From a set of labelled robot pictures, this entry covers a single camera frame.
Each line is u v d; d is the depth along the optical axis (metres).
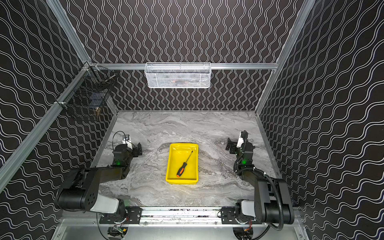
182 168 0.88
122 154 0.71
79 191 0.45
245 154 0.67
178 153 0.99
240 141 0.80
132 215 0.75
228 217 0.73
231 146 0.82
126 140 0.79
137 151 0.86
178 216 0.75
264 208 0.42
